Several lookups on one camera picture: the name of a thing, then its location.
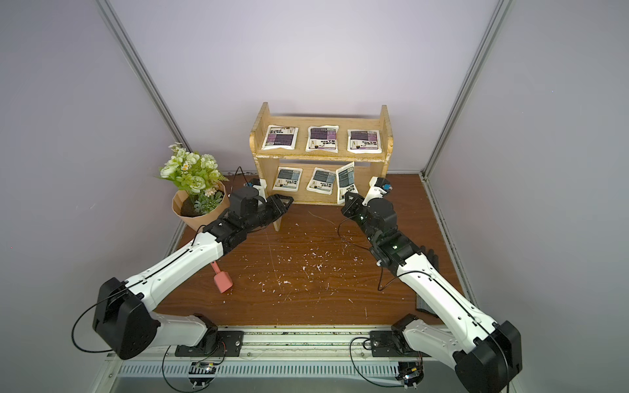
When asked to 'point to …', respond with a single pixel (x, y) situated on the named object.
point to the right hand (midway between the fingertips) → (347, 186)
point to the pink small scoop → (222, 278)
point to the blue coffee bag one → (287, 178)
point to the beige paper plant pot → (200, 222)
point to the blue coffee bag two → (322, 181)
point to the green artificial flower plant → (196, 174)
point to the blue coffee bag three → (345, 182)
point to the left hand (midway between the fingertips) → (295, 200)
